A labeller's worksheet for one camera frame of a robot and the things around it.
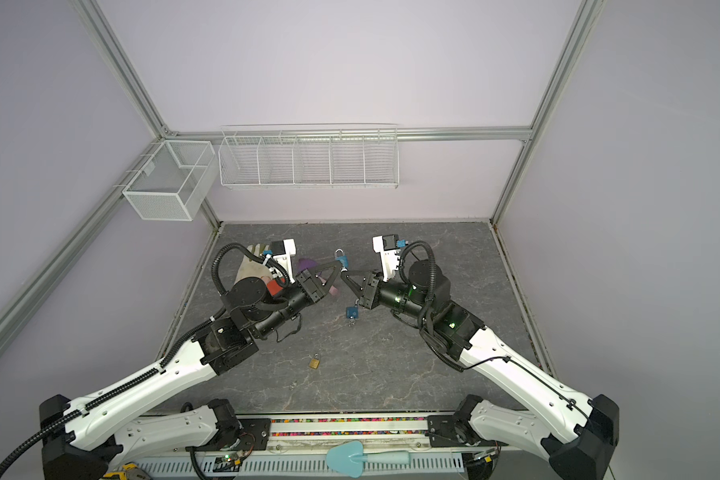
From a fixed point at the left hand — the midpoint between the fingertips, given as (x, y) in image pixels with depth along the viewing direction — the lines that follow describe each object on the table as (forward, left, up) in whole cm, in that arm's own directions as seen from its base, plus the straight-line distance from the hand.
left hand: (343, 272), depth 61 cm
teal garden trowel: (-29, +2, -35) cm, 46 cm away
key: (+7, 0, -37) cm, 37 cm away
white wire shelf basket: (+54, +12, -8) cm, 56 cm away
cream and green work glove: (+29, +36, -36) cm, 59 cm away
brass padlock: (-6, +11, -37) cm, 39 cm away
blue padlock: (+10, 0, -37) cm, 38 cm away
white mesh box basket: (+46, +56, -11) cm, 73 cm away
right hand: (-1, +1, -1) cm, 2 cm away
